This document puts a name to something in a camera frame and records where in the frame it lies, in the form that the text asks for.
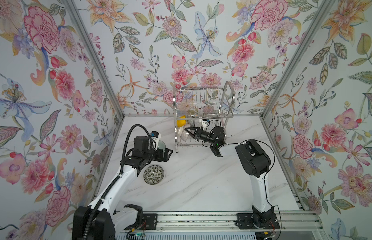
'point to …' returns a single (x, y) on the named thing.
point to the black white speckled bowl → (153, 174)
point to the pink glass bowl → (183, 134)
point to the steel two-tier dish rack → (199, 107)
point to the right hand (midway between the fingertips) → (185, 130)
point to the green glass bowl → (161, 145)
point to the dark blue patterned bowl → (192, 123)
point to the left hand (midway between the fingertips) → (167, 150)
